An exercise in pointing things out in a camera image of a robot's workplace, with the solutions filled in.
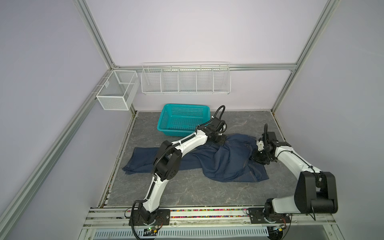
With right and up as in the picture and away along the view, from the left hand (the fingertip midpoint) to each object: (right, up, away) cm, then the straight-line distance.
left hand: (224, 142), depth 91 cm
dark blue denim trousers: (+2, -9, -5) cm, 10 cm away
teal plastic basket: (-30, +15, +24) cm, 41 cm away
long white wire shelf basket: (-24, +41, +6) cm, 48 cm away
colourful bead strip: (-2, -36, -16) cm, 39 cm away
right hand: (+17, -10, -3) cm, 20 cm away
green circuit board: (-40, -42, -19) cm, 61 cm away
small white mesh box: (-71, +35, +11) cm, 80 cm away
